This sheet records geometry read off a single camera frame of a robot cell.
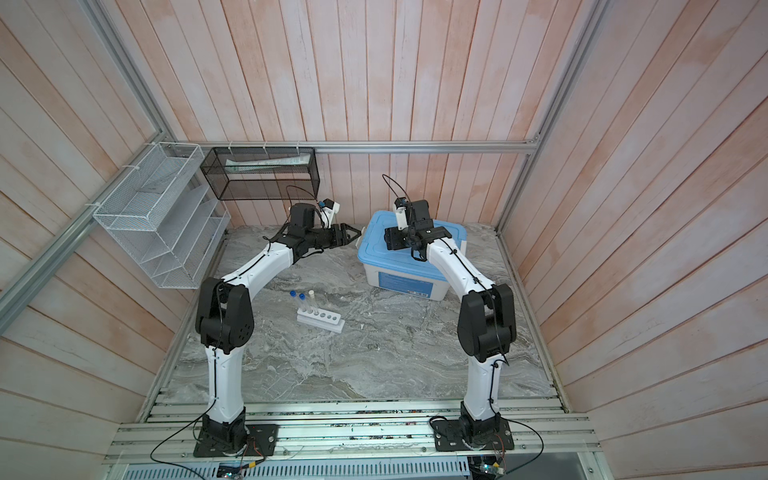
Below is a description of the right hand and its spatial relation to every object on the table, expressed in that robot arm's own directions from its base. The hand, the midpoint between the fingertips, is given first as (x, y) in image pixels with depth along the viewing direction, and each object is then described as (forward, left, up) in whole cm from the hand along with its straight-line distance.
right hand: (394, 233), depth 94 cm
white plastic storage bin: (-12, -3, -12) cm, 17 cm away
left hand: (-3, +12, +1) cm, 12 cm away
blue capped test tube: (-22, +29, -3) cm, 36 cm away
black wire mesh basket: (+23, +47, +7) cm, 53 cm away
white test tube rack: (-23, +23, -14) cm, 36 cm away
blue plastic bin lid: (-7, +7, -2) cm, 9 cm away
